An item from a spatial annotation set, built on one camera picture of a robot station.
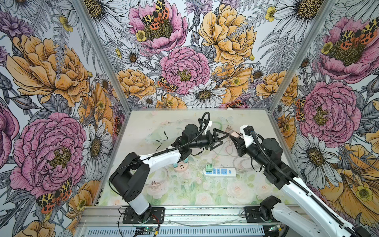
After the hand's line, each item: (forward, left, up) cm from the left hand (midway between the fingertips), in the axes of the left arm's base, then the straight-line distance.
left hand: (226, 142), depth 74 cm
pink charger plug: (+1, -3, +6) cm, 6 cm away
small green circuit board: (-32, +40, -25) cm, 57 cm away
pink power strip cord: (-8, +31, -22) cm, 39 cm away
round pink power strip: (-3, +23, -21) cm, 31 cm away
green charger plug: (-5, +8, -17) cm, 20 cm away
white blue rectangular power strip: (-7, +1, -21) cm, 22 cm away
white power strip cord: (-4, -11, -24) cm, 26 cm away
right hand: (+1, -3, +2) cm, 3 cm away
